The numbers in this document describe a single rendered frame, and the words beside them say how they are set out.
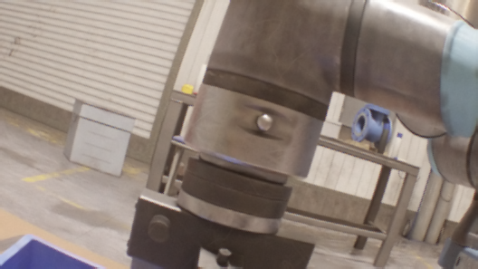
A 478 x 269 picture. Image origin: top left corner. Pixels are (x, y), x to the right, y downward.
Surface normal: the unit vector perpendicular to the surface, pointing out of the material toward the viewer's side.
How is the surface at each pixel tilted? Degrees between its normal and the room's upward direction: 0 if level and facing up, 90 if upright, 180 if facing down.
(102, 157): 90
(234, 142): 91
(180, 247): 90
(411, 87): 128
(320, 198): 90
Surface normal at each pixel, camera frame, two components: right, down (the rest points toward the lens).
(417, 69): -0.37, 0.21
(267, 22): -0.32, -0.09
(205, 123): -0.71, -0.21
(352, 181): -0.04, 0.00
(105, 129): 0.45, 0.14
